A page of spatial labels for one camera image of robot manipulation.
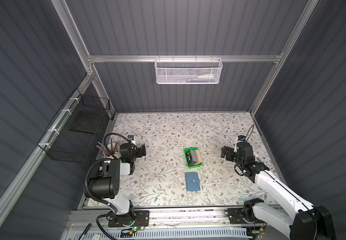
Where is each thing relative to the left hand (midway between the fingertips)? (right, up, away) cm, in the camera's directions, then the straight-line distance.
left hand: (136, 145), depth 96 cm
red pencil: (-10, +1, -8) cm, 12 cm away
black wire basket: (-24, +8, -22) cm, 34 cm away
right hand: (+58, -2, -11) cm, 59 cm away
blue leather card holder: (+36, -20, -12) cm, 42 cm away
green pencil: (-17, +2, -12) cm, 20 cm away
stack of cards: (+37, -7, -5) cm, 38 cm away
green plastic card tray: (+37, -12, -6) cm, 39 cm away
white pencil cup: (-11, -1, -7) cm, 13 cm away
